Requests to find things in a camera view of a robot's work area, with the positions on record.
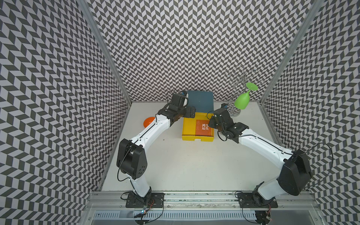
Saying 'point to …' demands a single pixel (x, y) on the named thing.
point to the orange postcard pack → (202, 128)
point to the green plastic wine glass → (242, 101)
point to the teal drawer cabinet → (203, 101)
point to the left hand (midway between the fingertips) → (188, 110)
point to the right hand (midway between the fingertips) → (212, 120)
